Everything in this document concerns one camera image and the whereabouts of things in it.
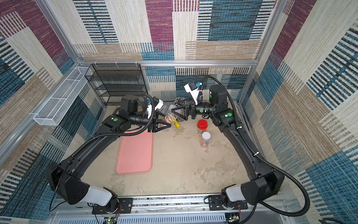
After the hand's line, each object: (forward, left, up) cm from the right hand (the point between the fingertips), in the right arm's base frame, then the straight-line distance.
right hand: (178, 109), depth 64 cm
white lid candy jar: (+2, -16, -34) cm, 37 cm away
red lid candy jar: (+13, -15, -30) cm, 36 cm away
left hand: (-3, +4, -6) cm, 8 cm away
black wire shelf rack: (+46, +50, -18) cm, 70 cm away
